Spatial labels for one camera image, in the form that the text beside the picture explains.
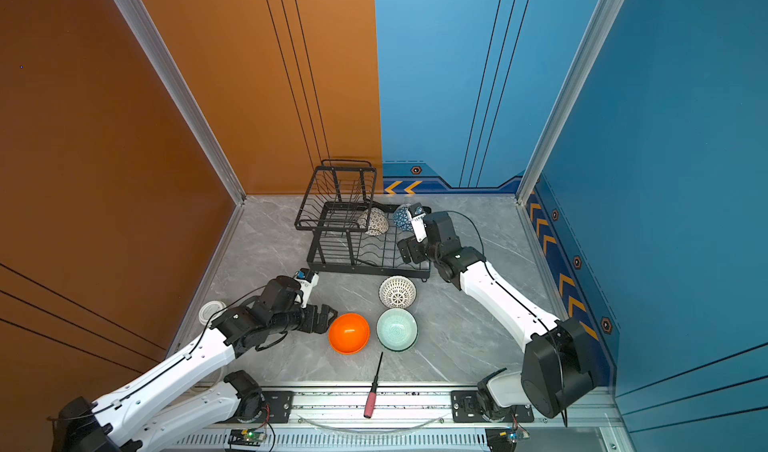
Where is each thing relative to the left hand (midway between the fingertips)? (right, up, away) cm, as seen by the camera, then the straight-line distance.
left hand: (325, 307), depth 79 cm
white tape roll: (-34, -2, +5) cm, 34 cm away
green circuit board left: (-17, -29, -8) cm, 34 cm away
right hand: (+24, +19, +5) cm, 31 cm away
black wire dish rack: (+7, +20, +1) cm, 21 cm away
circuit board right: (+45, -29, -8) cm, 54 cm away
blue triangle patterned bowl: (+21, +25, +30) cm, 44 cm away
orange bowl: (+6, -8, +3) cm, 11 cm away
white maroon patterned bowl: (+19, +1, +12) cm, 23 cm away
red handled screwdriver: (+12, -23, -7) cm, 27 cm away
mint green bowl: (+19, -7, +4) cm, 21 cm away
